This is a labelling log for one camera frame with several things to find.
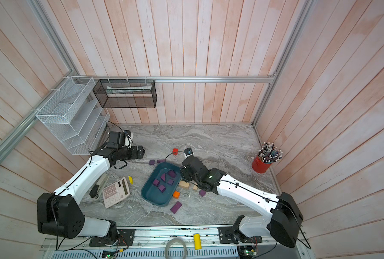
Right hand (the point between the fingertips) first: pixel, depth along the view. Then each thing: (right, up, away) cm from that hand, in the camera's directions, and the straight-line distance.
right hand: (187, 166), depth 81 cm
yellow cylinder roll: (+5, -32, -9) cm, 34 cm away
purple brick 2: (-17, -10, +8) cm, 22 cm away
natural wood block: (-2, -11, +7) cm, 13 cm away
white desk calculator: (-39, -15, +5) cm, 42 cm away
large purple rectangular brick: (-6, -21, +1) cm, 22 cm away
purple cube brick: (+8, -15, +5) cm, 18 cm away
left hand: (-28, +6, +6) cm, 29 cm away
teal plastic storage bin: (-15, -11, +9) cm, 20 cm away
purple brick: (-17, +1, +19) cm, 25 cm away
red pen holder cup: (+41, -1, +9) cm, 42 cm away
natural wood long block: (+4, -13, +7) cm, 15 cm away
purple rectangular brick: (-23, 0, +19) cm, 30 cm away
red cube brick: (-8, +6, +24) cm, 26 cm away
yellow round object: (-32, -9, +10) cm, 35 cm away
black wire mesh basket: (-42, +45, +26) cm, 67 cm away
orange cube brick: (-6, -16, +5) cm, 18 cm away
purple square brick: (-10, -10, +10) cm, 17 cm away
